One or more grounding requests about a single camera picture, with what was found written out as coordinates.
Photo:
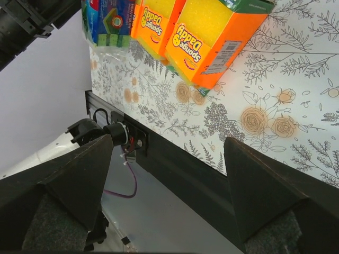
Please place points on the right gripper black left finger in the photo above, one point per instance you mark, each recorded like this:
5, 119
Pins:
54, 206

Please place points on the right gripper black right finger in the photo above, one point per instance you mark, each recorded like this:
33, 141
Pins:
279, 209

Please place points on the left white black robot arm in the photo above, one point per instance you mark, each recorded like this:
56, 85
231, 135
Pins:
21, 23

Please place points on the floral patterned table mat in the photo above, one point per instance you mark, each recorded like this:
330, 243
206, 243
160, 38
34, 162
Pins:
279, 96

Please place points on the orange yellow sponge box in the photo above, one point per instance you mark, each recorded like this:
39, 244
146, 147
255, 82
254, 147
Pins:
154, 24
209, 35

